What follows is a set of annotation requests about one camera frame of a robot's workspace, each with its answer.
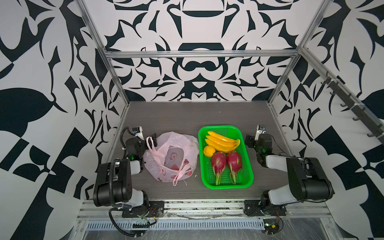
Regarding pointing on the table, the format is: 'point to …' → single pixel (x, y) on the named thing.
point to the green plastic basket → (244, 179)
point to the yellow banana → (221, 143)
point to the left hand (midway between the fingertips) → (147, 132)
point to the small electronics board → (271, 226)
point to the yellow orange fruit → (208, 151)
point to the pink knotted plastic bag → (173, 158)
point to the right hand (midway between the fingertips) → (256, 134)
